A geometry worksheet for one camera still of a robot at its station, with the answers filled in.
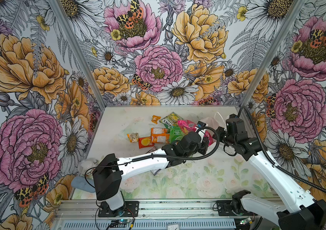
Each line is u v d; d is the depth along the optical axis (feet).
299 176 2.42
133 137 3.25
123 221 2.34
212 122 2.80
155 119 3.66
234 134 1.83
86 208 2.50
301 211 1.25
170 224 2.29
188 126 2.38
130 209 2.40
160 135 3.28
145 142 3.26
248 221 2.34
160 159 1.70
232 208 2.40
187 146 1.81
